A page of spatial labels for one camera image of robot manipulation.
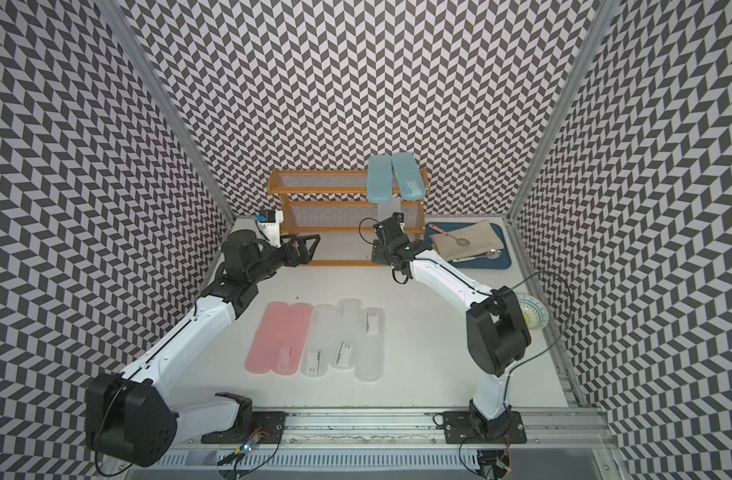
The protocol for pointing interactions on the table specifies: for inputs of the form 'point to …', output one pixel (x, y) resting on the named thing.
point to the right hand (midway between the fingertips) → (389, 253)
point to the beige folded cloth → (481, 235)
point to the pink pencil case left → (268, 338)
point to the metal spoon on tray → (491, 254)
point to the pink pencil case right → (293, 339)
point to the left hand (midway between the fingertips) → (308, 239)
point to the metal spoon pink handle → (460, 241)
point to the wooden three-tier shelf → (335, 206)
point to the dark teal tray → (500, 262)
